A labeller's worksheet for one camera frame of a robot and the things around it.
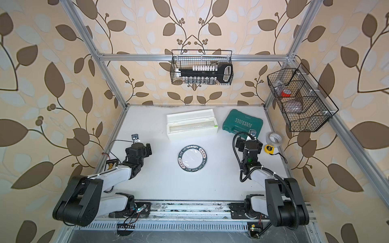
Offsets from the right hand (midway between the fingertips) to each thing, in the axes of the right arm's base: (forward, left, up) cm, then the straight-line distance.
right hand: (249, 138), depth 89 cm
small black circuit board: (-7, +83, -8) cm, 84 cm away
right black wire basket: (+4, -23, +23) cm, 33 cm away
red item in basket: (+14, -18, +22) cm, 32 cm away
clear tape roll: (+6, -21, -10) cm, 24 cm away
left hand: (0, +67, -2) cm, 67 cm away
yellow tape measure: (-3, -14, -8) cm, 16 cm away
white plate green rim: (-6, +35, -11) cm, 37 cm away
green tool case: (+18, +3, -6) cm, 19 cm away
